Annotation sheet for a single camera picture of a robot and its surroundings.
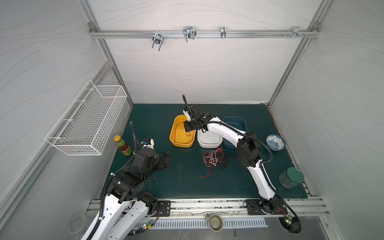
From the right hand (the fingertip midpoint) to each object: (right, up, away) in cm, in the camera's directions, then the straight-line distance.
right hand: (187, 122), depth 95 cm
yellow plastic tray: (-6, -10, +6) cm, 14 cm away
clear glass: (-41, -39, -37) cm, 68 cm away
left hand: (-9, -14, -23) cm, 29 cm away
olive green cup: (+15, -47, -25) cm, 55 cm away
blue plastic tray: (+36, -1, +10) cm, 38 cm away
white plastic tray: (+14, -12, +5) cm, 19 cm away
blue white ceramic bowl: (+59, -13, +3) cm, 60 cm away
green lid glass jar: (+53, -27, -21) cm, 63 cm away
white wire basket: (-46, -2, -27) cm, 53 cm away
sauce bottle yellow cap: (-36, -14, -10) cm, 40 cm away
